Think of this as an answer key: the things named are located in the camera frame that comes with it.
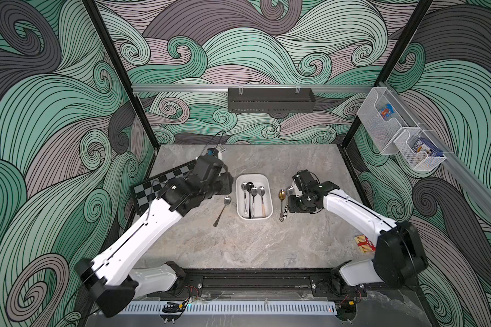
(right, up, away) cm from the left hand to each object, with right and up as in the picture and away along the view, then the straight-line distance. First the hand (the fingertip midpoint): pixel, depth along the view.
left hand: (228, 177), depth 69 cm
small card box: (-8, +13, +49) cm, 51 cm away
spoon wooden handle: (+14, -9, +28) cm, 33 cm away
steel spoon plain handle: (-3, -14, +26) cm, 29 cm away
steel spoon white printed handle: (+6, -7, +31) cm, 33 cm away
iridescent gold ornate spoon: (+24, -11, +28) cm, 39 cm away
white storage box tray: (+13, -4, +29) cm, 32 cm away
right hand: (+28, -14, +16) cm, 35 cm away
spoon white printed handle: (+11, -10, +29) cm, 32 cm away
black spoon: (+9, -7, +31) cm, 33 cm away
